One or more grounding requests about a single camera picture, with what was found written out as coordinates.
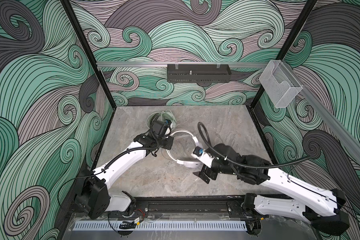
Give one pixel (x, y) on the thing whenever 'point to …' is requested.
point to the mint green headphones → (161, 115)
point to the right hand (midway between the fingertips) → (198, 163)
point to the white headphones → (194, 163)
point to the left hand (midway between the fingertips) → (171, 139)
